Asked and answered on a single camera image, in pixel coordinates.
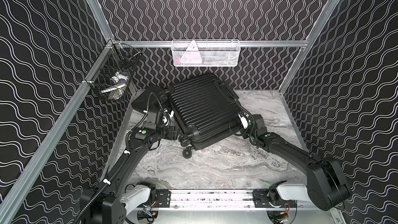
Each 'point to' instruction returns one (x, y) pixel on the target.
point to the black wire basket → (110, 77)
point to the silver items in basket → (117, 84)
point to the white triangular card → (192, 55)
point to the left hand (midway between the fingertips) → (172, 127)
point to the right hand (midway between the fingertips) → (246, 124)
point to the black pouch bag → (153, 99)
